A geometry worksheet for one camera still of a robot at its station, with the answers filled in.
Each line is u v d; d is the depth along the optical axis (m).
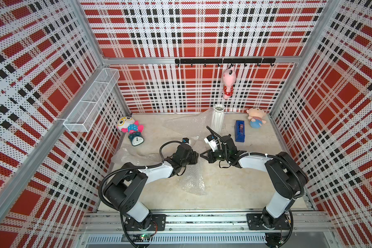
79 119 0.69
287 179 0.47
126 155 0.92
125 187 0.48
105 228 0.75
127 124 1.08
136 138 1.00
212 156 0.80
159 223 0.73
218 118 0.95
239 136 1.01
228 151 0.73
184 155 0.71
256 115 1.11
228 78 0.91
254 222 0.72
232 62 0.91
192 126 1.10
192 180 0.80
